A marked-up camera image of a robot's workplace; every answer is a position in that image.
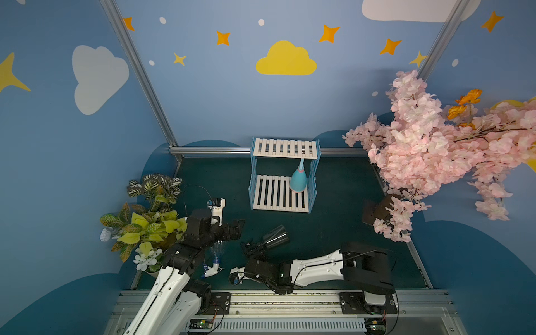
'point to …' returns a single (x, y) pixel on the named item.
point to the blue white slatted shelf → (274, 193)
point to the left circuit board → (200, 324)
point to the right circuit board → (375, 326)
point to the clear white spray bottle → (218, 248)
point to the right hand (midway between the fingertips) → (253, 248)
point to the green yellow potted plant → (151, 227)
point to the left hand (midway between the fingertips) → (233, 217)
